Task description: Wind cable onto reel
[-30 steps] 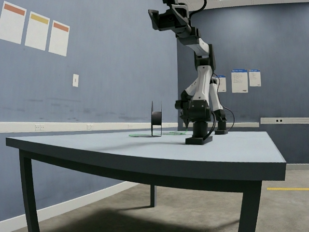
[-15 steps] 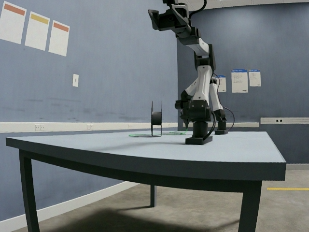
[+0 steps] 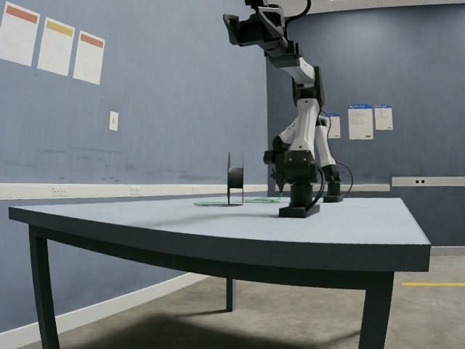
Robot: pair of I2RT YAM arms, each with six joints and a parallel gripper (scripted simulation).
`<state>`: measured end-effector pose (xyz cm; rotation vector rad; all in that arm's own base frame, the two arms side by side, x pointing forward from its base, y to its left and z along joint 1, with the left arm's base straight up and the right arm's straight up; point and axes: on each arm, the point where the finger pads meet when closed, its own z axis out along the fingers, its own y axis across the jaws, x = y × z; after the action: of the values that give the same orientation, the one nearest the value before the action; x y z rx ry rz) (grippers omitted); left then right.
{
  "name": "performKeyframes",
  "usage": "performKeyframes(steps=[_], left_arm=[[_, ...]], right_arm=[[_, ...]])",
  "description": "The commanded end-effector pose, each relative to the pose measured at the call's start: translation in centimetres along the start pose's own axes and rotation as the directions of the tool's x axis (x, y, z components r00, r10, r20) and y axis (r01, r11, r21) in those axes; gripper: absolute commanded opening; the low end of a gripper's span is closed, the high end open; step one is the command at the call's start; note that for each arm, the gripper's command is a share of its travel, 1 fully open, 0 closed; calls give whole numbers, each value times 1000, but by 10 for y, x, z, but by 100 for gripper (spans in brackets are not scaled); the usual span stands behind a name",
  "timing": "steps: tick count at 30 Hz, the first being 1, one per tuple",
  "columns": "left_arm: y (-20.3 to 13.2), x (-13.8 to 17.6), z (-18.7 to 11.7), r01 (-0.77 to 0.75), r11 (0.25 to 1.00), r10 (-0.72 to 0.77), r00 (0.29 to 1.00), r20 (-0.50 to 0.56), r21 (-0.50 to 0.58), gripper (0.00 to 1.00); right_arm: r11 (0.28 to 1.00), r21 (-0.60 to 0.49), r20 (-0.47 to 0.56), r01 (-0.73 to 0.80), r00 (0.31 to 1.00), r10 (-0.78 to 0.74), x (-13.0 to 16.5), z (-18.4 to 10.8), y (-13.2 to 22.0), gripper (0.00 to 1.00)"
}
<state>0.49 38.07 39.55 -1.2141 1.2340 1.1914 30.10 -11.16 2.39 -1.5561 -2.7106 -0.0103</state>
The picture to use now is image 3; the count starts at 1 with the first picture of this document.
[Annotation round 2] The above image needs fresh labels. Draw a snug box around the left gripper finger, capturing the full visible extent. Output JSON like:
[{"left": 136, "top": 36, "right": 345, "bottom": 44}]
[
  {"left": 223, "top": 14, "right": 239, "bottom": 44},
  {"left": 257, "top": 7, "right": 283, "bottom": 38}
]

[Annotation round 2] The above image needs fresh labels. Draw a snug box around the black cable reel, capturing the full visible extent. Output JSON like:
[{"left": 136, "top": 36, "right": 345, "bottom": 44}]
[{"left": 227, "top": 152, "right": 243, "bottom": 205}]

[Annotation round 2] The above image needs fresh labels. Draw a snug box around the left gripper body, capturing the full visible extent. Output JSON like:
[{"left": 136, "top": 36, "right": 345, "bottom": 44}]
[{"left": 233, "top": 10, "right": 283, "bottom": 50}]

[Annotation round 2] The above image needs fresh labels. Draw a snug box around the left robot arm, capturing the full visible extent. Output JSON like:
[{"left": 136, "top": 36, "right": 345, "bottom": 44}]
[{"left": 264, "top": 4, "right": 325, "bottom": 213}]

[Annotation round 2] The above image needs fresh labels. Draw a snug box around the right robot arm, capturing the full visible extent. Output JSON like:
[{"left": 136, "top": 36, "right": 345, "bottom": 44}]
[{"left": 263, "top": 115, "right": 344, "bottom": 198}]

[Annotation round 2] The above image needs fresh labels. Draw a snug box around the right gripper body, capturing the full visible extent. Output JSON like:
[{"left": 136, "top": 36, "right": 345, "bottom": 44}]
[{"left": 270, "top": 163, "right": 285, "bottom": 179}]

